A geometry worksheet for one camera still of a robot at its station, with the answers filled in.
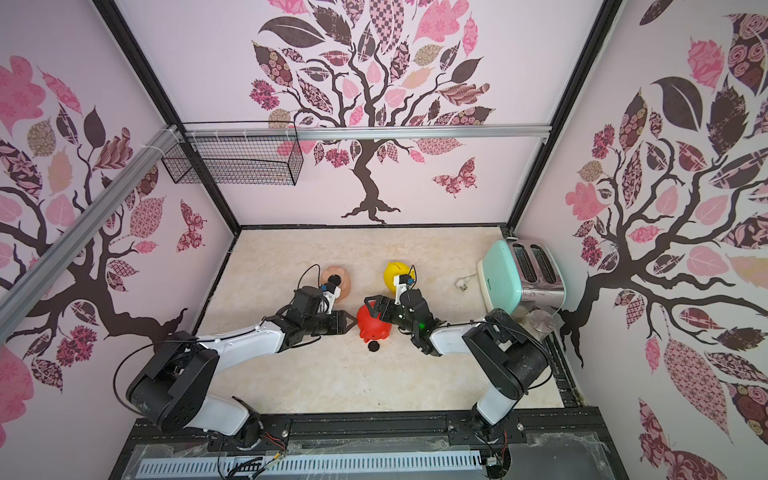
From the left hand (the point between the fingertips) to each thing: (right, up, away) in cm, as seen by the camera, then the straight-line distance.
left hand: (354, 327), depth 88 cm
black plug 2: (+6, -6, 0) cm, 8 cm away
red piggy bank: (+6, +1, -3) cm, 7 cm away
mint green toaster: (+48, +16, -5) cm, 51 cm away
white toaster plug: (+35, +12, +13) cm, 39 cm away
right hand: (+5, +8, 0) cm, 10 cm away
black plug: (-7, +14, +6) cm, 17 cm away
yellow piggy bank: (+12, +17, +8) cm, 22 cm away
